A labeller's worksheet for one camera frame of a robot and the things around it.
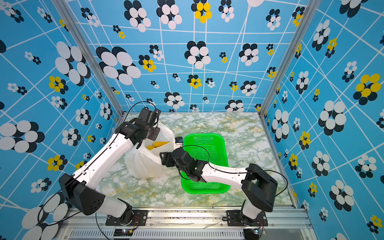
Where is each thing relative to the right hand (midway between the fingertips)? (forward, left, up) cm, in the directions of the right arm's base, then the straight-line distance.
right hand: (165, 154), depth 78 cm
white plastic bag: (-5, +11, 0) cm, 12 cm away
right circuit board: (-32, -43, -16) cm, 56 cm away
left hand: (+11, +7, +8) cm, 16 cm away
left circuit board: (-32, +19, -19) cm, 42 cm away
